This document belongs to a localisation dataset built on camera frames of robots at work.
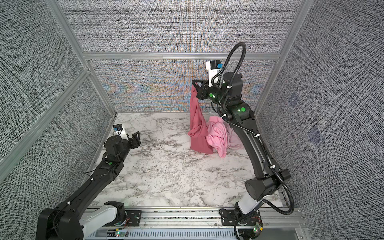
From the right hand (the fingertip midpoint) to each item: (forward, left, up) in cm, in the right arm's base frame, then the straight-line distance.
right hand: (193, 79), depth 63 cm
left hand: (-5, +33, -29) cm, 44 cm away
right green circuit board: (-46, -28, -48) cm, 73 cm away
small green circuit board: (-49, +35, -49) cm, 78 cm away
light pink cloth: (-1, -14, -36) cm, 39 cm away
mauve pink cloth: (+1, -27, -46) cm, 53 cm away
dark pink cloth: (-6, -3, -37) cm, 38 cm away
